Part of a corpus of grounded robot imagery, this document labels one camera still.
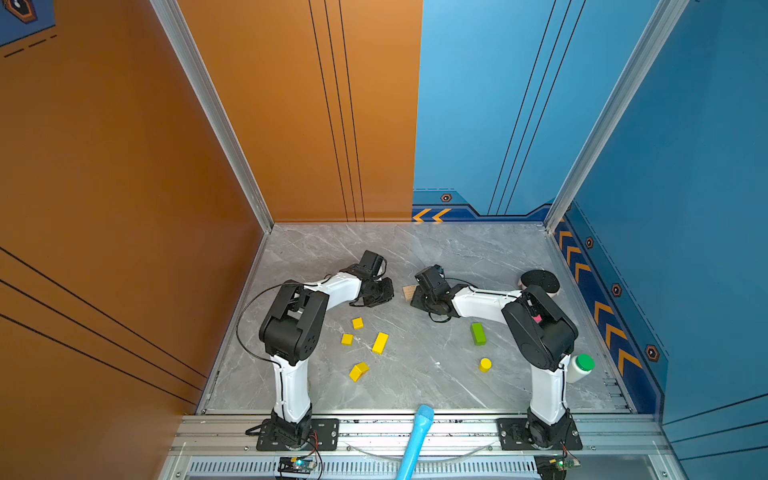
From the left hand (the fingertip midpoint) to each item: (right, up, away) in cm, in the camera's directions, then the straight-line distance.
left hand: (394, 293), depth 98 cm
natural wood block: (+5, 0, +1) cm, 5 cm away
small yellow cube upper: (-11, -8, -7) cm, 15 cm away
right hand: (+6, -2, 0) cm, 7 cm away
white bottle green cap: (+48, -15, -23) cm, 55 cm away
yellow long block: (-4, -13, -10) cm, 18 cm away
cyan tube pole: (+7, -28, -26) cm, 39 cm away
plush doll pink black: (+49, +4, -4) cm, 50 cm away
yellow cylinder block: (+26, -18, -15) cm, 35 cm away
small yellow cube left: (-14, -13, -9) cm, 21 cm away
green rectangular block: (+26, -11, -9) cm, 29 cm away
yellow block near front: (-10, -20, -16) cm, 27 cm away
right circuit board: (+38, -37, -28) cm, 60 cm away
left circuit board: (-23, -37, -28) cm, 52 cm away
